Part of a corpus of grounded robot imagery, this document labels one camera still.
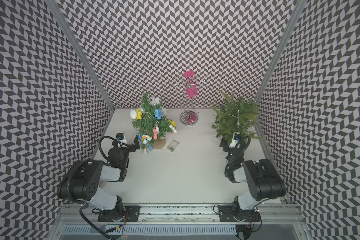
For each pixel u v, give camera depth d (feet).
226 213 2.41
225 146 2.59
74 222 2.34
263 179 1.52
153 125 2.48
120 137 2.47
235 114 2.51
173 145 3.21
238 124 2.42
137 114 2.38
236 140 2.44
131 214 2.38
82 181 1.46
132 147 2.64
